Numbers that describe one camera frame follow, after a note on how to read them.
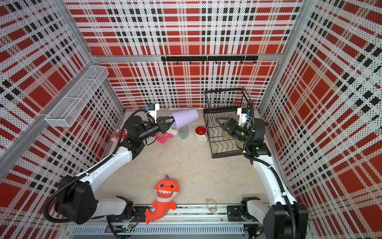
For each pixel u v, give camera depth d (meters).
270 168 0.48
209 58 0.88
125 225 0.71
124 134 1.00
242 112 0.67
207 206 0.77
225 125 0.63
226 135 1.06
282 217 0.38
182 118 0.73
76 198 0.40
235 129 0.64
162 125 0.65
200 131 1.04
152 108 0.65
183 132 0.99
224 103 1.23
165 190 0.74
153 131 0.66
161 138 0.99
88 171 0.45
